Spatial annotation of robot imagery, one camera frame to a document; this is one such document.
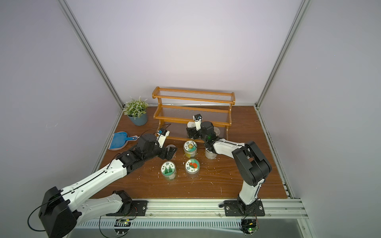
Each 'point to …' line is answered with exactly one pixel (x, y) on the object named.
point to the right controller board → (249, 226)
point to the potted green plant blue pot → (135, 109)
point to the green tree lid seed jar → (168, 170)
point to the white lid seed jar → (210, 154)
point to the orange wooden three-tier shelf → (177, 106)
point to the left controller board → (122, 222)
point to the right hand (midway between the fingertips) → (193, 123)
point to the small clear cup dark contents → (171, 148)
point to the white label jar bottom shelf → (191, 124)
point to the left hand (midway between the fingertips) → (172, 144)
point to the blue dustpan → (120, 139)
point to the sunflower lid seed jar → (190, 149)
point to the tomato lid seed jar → (192, 167)
